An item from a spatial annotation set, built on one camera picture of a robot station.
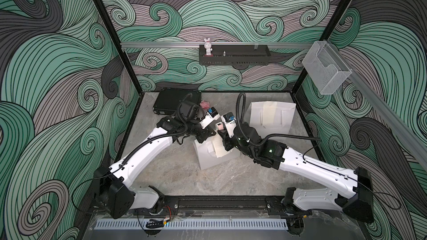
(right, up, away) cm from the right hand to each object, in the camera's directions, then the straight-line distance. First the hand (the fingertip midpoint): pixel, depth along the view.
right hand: (219, 131), depth 70 cm
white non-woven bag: (-5, -11, +4) cm, 13 cm away
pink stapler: (0, +3, -1) cm, 3 cm away
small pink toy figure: (-8, +12, +39) cm, 42 cm away
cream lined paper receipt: (+27, +8, +14) cm, 31 cm away
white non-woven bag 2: (+35, +5, +13) cm, 37 cm away
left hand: (-2, 0, +3) cm, 4 cm away
